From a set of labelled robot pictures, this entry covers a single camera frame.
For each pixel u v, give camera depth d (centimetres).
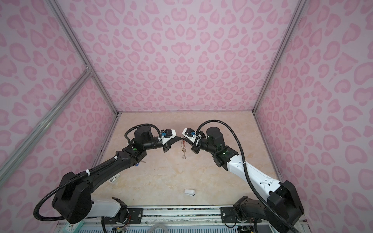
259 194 40
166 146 67
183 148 77
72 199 41
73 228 69
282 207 40
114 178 53
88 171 45
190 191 79
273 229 69
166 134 62
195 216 75
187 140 64
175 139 65
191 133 61
